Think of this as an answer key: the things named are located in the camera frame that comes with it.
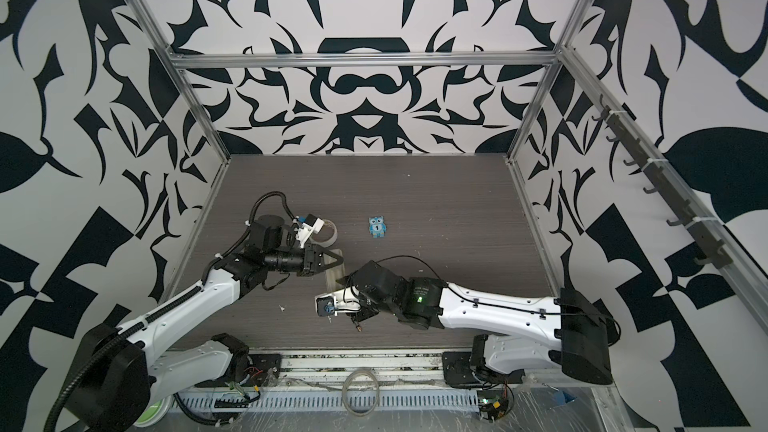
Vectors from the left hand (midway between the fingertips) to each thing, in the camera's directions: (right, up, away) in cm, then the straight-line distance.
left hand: (344, 259), depth 74 cm
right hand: (0, -4, -3) cm, 5 cm away
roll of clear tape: (-8, 0, +21) cm, 22 cm away
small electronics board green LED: (+35, -33, -3) cm, 48 cm away
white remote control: (-2, -3, -1) cm, 4 cm away
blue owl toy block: (+7, +5, +25) cm, 26 cm away
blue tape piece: (+51, -32, -3) cm, 61 cm away
